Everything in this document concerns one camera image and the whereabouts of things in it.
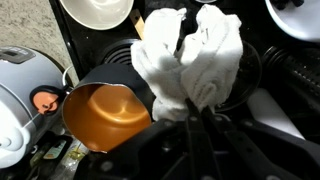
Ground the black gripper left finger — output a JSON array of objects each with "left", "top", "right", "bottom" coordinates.
[{"left": 76, "top": 98, "right": 216, "bottom": 180}]

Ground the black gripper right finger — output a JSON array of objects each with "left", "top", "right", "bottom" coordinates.
[{"left": 202, "top": 105, "right": 320, "bottom": 180}]

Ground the white towel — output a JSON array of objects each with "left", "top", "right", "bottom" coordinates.
[{"left": 130, "top": 3, "right": 244, "bottom": 122}]

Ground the copper nonstick pan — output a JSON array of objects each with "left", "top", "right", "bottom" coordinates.
[{"left": 61, "top": 63, "right": 157, "bottom": 154}]

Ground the clear oil bottle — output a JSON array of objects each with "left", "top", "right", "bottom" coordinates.
[{"left": 53, "top": 141, "right": 90, "bottom": 180}]

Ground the black coil burner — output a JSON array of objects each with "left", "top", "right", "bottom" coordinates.
[{"left": 99, "top": 38, "right": 141, "bottom": 67}]

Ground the white plate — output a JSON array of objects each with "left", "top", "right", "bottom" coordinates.
[{"left": 264, "top": 0, "right": 320, "bottom": 44}]

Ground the wooden spatula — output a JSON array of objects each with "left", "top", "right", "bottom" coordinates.
[{"left": 129, "top": 8, "right": 146, "bottom": 40}]

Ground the dark glass bottle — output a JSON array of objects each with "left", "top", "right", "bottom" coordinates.
[{"left": 28, "top": 134, "right": 73, "bottom": 180}]

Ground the white mixing bowl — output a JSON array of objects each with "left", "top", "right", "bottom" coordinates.
[{"left": 59, "top": 0, "right": 135, "bottom": 31}]

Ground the grey rice cooker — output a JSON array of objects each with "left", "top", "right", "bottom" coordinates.
[{"left": 0, "top": 45, "right": 69, "bottom": 170}]

